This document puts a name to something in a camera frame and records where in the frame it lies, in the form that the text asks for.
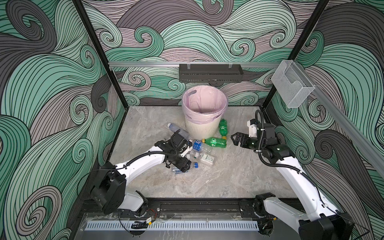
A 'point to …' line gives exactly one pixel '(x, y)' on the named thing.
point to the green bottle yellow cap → (216, 142)
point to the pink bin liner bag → (204, 103)
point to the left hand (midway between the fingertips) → (184, 162)
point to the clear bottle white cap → (183, 132)
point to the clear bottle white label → (207, 158)
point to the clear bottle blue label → (199, 146)
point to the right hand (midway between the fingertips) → (238, 137)
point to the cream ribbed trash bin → (198, 132)
